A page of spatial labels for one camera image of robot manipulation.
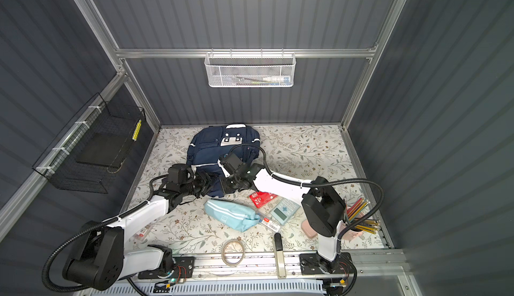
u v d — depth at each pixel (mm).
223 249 773
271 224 824
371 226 685
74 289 413
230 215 826
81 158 708
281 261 722
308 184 494
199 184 769
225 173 682
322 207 462
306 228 802
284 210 866
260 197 909
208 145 1022
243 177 641
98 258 413
